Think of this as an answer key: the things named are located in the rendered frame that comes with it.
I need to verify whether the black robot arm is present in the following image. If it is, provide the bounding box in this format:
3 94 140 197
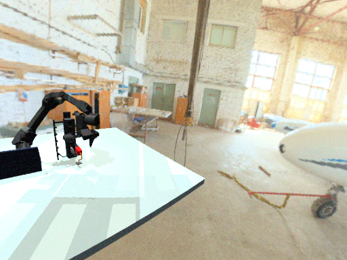
12 91 100 150

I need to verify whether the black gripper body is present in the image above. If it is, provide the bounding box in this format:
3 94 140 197
63 124 100 142

